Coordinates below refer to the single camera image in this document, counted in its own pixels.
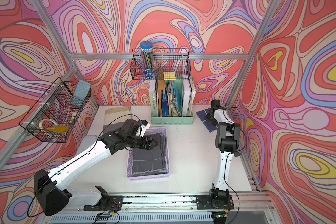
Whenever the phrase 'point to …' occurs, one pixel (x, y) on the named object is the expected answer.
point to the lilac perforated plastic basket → (129, 176)
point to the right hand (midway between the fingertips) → (210, 122)
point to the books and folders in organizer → (167, 100)
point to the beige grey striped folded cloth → (112, 122)
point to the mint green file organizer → (156, 120)
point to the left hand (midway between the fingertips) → (154, 143)
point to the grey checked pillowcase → (154, 161)
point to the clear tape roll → (41, 124)
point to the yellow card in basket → (61, 129)
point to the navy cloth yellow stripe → (202, 115)
